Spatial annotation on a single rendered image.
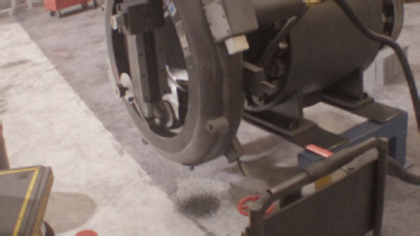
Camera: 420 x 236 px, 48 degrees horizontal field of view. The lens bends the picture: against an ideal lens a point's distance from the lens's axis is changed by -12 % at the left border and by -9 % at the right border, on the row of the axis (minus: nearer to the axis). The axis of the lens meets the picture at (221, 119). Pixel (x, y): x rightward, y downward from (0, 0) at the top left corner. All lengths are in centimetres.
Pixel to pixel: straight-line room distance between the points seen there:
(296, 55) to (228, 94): 35
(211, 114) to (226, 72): 13
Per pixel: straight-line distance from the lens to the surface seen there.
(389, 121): 197
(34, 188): 161
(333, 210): 109
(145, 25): 159
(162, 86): 176
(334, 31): 178
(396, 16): 218
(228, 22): 129
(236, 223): 182
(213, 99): 141
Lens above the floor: 103
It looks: 23 degrees down
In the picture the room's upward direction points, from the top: 6 degrees counter-clockwise
